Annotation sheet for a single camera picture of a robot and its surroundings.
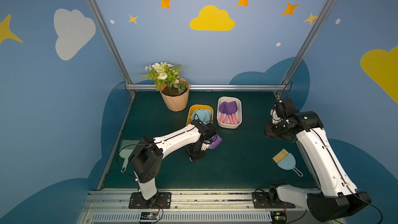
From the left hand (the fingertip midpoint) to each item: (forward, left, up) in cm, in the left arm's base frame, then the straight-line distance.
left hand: (193, 155), depth 81 cm
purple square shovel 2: (+27, -26, -5) cm, 38 cm away
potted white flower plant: (+44, +15, +6) cm, 47 cm away
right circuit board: (-25, -42, -11) cm, 50 cm away
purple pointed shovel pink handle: (+39, -20, -7) cm, 44 cm away
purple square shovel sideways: (+8, -13, +4) cm, 15 cm away
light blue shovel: (+30, -6, -5) cm, 31 cm away
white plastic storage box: (+34, -30, -6) cm, 46 cm away
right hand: (+7, -38, +15) cm, 41 cm away
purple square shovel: (+36, -27, -6) cm, 46 cm away
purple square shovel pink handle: (+38, -25, -7) cm, 46 cm away
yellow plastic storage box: (+35, +2, -4) cm, 35 cm away
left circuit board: (-26, +20, -10) cm, 34 cm away
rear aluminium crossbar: (+42, +27, +10) cm, 50 cm away
